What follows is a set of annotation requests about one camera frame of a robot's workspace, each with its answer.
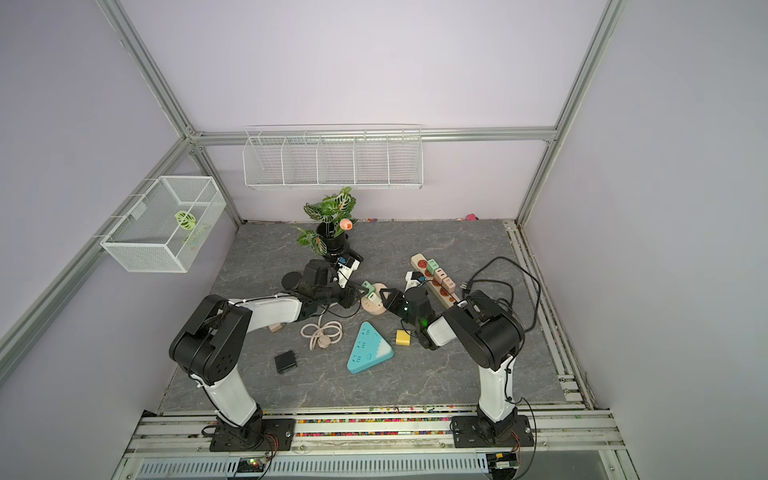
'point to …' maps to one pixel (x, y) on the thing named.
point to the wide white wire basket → (333, 157)
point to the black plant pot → (335, 247)
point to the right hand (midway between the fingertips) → (380, 291)
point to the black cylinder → (290, 280)
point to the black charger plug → (286, 361)
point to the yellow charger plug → (403, 338)
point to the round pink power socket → (370, 306)
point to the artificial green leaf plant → (336, 208)
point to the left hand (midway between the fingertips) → (365, 289)
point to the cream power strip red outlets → (420, 264)
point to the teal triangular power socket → (370, 349)
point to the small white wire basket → (164, 229)
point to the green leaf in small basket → (187, 223)
